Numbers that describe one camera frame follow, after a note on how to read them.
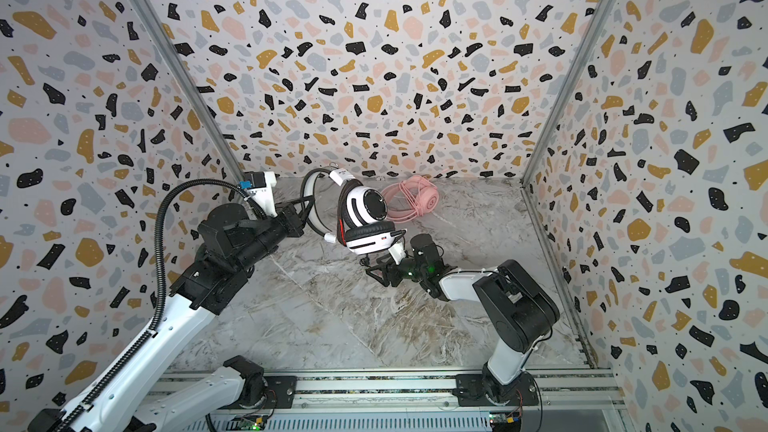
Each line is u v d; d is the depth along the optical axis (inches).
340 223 23.1
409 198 42.8
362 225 21.9
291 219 22.3
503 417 28.1
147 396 16.5
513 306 19.1
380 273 31.5
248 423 27.6
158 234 17.2
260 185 22.0
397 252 31.4
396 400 28.9
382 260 34.6
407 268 31.4
